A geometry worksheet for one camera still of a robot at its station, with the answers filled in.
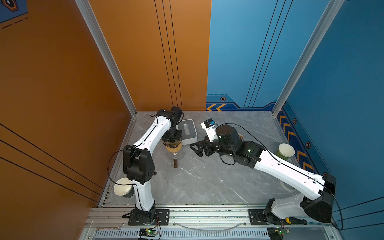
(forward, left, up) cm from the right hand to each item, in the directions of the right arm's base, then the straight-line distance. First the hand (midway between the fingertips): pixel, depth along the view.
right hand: (196, 142), depth 69 cm
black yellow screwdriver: (-27, -45, -26) cm, 59 cm away
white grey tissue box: (+26, +6, -25) cm, 37 cm away
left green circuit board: (-32, +24, -30) cm, 50 cm away
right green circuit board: (-32, -38, -31) cm, 58 cm away
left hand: (+12, +14, -14) cm, 23 cm away
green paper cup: (+8, -54, -23) cm, 59 cm away
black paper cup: (-16, +34, -18) cm, 42 cm away
